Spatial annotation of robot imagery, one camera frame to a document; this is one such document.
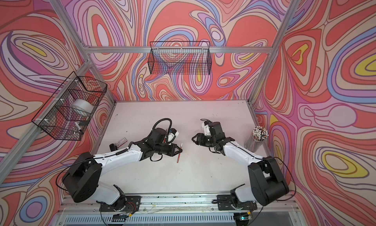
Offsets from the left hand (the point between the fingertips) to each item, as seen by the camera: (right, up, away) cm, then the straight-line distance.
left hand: (183, 152), depth 81 cm
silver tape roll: (-52, +26, -6) cm, 59 cm away
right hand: (+7, +4, +5) cm, 10 cm away
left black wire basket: (-63, +21, -3) cm, 67 cm away
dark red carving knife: (-1, +3, +1) cm, 4 cm away
